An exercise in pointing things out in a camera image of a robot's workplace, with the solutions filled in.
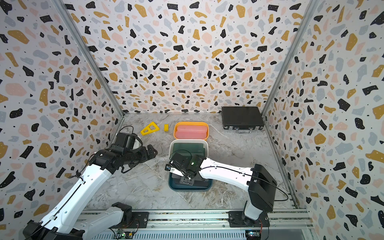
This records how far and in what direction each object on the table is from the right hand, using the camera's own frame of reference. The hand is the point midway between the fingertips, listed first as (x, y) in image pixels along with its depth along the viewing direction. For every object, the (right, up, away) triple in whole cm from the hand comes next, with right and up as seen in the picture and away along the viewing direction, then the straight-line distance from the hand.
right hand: (187, 171), depth 80 cm
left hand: (-17, +10, -4) cm, 20 cm away
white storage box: (+1, +14, +19) cm, 24 cm away
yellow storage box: (0, +26, +30) cm, 40 cm away
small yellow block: (-19, +23, +33) cm, 45 cm away
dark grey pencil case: (+7, -2, -10) cm, 12 cm away
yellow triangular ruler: (-31, +21, +30) cm, 48 cm away
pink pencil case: (+1, +20, +25) cm, 32 cm away
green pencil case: (0, +9, +18) cm, 20 cm away
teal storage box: (+1, -11, +4) cm, 12 cm away
